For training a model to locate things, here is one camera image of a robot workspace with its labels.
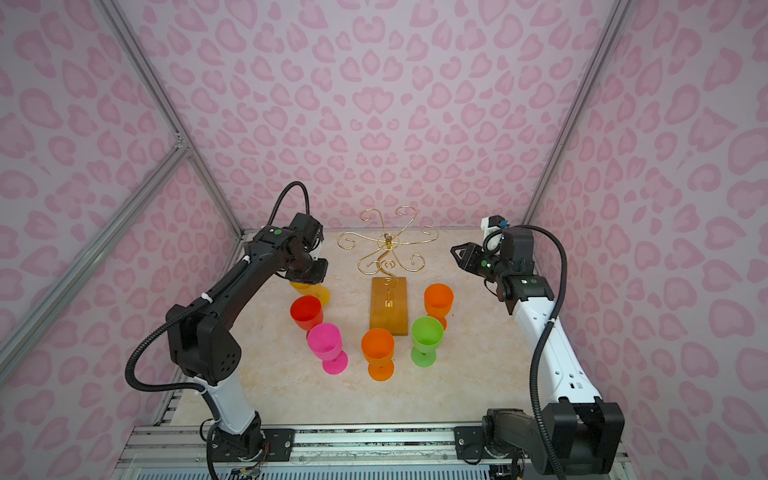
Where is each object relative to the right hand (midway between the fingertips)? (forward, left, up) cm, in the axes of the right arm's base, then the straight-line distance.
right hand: (457, 247), depth 75 cm
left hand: (0, +37, -12) cm, 39 cm away
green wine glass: (-14, +7, -22) cm, 27 cm away
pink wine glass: (-17, +34, -19) cm, 43 cm away
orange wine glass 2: (-20, +20, -15) cm, 32 cm away
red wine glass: (-11, +39, -13) cm, 43 cm away
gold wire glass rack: (0, +17, +2) cm, 17 cm away
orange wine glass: (-7, +4, -15) cm, 17 cm away
